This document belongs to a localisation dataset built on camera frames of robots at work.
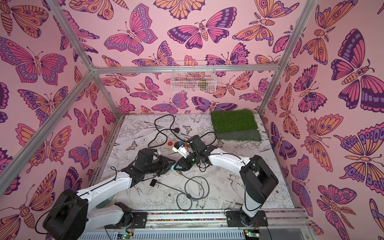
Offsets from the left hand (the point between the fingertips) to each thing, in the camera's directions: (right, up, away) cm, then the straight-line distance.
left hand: (177, 161), depth 82 cm
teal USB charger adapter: (-2, -3, -2) cm, 5 cm away
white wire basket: (+9, +51, +13) cm, 54 cm away
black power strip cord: (-10, +11, +22) cm, 27 cm away
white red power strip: (-6, +8, +18) cm, 21 cm away
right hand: (0, -1, 0) cm, 1 cm away
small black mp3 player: (-14, -13, +4) cm, 20 cm away
